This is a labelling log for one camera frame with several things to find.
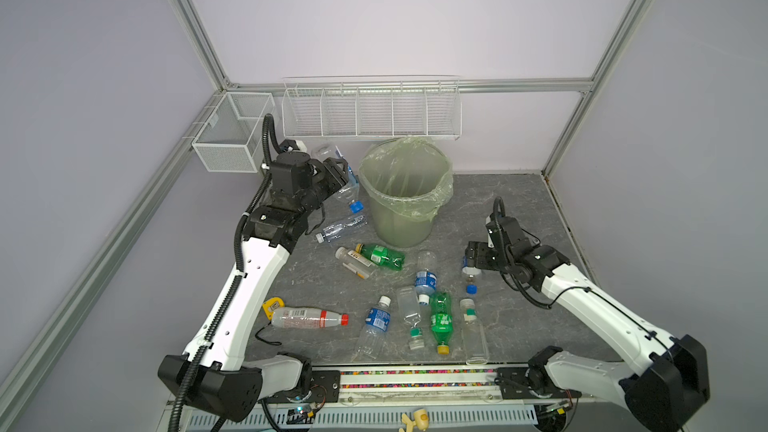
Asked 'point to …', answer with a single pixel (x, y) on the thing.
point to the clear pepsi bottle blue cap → (348, 197)
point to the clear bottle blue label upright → (425, 280)
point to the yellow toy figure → (421, 421)
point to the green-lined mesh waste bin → (406, 180)
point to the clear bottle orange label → (355, 262)
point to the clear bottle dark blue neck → (334, 232)
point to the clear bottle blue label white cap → (373, 337)
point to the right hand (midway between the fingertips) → (480, 253)
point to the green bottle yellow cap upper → (381, 255)
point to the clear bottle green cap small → (408, 300)
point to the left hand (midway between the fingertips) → (342, 170)
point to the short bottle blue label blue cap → (471, 288)
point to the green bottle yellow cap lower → (441, 312)
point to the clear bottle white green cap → (473, 336)
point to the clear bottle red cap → (307, 318)
